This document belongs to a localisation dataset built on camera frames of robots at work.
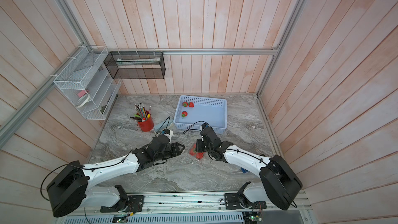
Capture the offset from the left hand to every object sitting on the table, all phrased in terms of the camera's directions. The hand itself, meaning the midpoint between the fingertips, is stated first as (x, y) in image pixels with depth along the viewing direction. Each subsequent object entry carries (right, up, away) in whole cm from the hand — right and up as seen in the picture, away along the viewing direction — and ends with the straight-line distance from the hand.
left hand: (182, 150), depth 82 cm
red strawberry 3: (+4, +26, +29) cm, 39 cm away
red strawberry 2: (+9, -4, +4) cm, 11 cm away
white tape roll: (-55, +27, +1) cm, 61 cm away
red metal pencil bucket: (-25, +12, +15) cm, 31 cm away
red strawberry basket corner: (-1, +26, +29) cm, 39 cm away
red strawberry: (+5, -2, +6) cm, 8 cm away
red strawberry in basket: (-1, +19, +24) cm, 31 cm away
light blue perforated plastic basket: (+5, +21, +27) cm, 34 cm away
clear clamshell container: (+4, 0, +8) cm, 9 cm away
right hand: (+7, +3, +5) cm, 9 cm away
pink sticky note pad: (-55, +31, 0) cm, 63 cm away
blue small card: (+33, -11, 0) cm, 35 cm away
